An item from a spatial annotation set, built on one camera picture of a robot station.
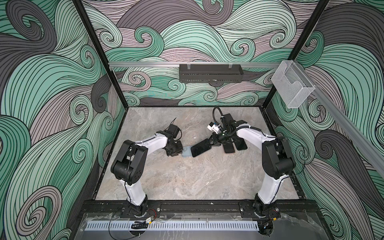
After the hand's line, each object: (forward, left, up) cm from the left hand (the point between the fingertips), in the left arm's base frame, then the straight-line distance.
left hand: (182, 151), depth 92 cm
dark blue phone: (+1, -12, +4) cm, 12 cm away
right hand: (+1, -15, +7) cm, 17 cm away
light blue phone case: (+1, -3, -1) cm, 3 cm away
